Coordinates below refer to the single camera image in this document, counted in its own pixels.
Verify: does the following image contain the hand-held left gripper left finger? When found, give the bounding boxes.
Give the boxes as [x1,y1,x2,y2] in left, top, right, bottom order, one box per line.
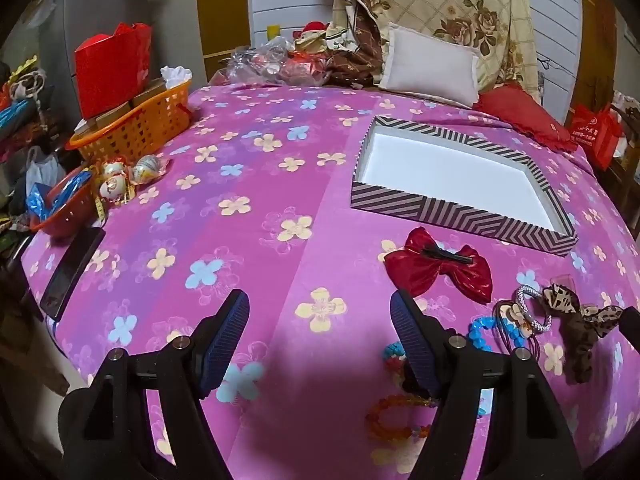
[57,287,251,480]

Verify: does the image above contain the red bow hair clip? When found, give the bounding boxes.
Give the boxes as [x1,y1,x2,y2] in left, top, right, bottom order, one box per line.
[384,226,493,304]

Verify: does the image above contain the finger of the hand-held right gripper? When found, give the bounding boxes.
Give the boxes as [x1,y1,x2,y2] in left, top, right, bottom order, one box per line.
[619,306,640,343]

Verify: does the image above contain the striped cardboard box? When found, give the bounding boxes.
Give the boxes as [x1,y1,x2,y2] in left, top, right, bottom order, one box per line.
[350,116,578,257]

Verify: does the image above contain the yellow tape measure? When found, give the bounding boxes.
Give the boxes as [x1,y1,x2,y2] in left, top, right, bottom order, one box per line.
[94,180,133,226]

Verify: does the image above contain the white cloth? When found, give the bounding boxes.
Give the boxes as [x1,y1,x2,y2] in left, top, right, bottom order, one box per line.
[161,65,193,90]

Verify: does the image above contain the silver hair tie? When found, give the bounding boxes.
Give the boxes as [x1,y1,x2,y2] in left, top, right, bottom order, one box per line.
[515,285,553,333]

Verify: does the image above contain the pile of colourful bags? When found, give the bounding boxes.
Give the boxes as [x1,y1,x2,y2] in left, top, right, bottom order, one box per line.
[0,55,51,161]

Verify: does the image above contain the flower charm brown hair tie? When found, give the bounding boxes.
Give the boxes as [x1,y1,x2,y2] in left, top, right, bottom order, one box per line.
[495,300,541,361]

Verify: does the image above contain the orange bead bracelet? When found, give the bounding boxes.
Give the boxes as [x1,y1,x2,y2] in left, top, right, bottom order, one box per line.
[366,394,438,443]

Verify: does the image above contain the clear plastic bags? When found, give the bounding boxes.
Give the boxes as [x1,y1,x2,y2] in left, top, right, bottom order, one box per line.
[227,37,296,83]

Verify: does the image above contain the wrapped round ornaments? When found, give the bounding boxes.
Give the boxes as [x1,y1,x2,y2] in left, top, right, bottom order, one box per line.
[134,155,163,181]

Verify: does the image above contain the red wrapped packet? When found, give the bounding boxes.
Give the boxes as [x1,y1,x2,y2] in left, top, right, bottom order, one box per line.
[277,52,328,86]

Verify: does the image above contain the wooden door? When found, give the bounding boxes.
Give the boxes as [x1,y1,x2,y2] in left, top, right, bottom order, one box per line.
[195,0,251,61]

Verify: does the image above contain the blue bead bracelet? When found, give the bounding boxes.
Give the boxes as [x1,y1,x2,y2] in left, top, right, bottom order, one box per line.
[468,316,527,352]

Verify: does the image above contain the red plastic colander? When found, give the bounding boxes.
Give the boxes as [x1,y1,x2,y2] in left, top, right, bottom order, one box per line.
[30,167,98,238]

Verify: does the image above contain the red frilled pillow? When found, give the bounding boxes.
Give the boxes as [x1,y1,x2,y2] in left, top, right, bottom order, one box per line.
[472,84,578,153]

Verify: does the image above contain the white plastic bag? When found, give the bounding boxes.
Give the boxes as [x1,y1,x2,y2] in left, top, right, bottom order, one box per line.
[25,146,68,196]

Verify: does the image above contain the black phone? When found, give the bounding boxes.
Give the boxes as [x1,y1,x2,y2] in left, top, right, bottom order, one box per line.
[40,226,107,322]

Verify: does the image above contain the white pillow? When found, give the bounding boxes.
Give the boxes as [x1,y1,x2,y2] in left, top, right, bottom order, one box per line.
[378,24,480,108]

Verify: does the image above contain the brown patterned cloth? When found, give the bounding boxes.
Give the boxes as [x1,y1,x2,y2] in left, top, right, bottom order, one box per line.
[325,0,396,88]

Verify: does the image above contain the red gift bag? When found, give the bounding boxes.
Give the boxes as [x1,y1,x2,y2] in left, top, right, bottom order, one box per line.
[75,22,152,120]

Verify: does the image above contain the red stuffed toy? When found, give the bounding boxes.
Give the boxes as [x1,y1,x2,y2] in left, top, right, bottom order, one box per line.
[294,21,331,53]

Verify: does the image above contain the leopard print bow scrunchie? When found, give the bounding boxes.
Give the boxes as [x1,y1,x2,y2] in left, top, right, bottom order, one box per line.
[542,284,626,385]

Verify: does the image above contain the orange plastic basket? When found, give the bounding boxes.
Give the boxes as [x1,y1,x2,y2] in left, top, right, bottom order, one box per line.
[68,80,193,163]

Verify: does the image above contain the blue foil wrapper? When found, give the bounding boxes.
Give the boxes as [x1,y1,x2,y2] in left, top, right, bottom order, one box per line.
[26,172,93,218]

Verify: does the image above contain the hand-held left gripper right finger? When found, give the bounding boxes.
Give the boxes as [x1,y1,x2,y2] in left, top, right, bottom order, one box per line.
[390,287,586,480]

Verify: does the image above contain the pink floral bedsheet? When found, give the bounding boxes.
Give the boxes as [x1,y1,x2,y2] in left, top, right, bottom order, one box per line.
[22,82,640,480]

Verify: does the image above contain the red shopping bag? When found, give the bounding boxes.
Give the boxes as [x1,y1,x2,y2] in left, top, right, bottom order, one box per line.
[570,104,623,170]

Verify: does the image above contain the brown cardboard box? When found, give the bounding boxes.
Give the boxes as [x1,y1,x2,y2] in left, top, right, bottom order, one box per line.
[132,79,168,108]
[95,102,133,128]

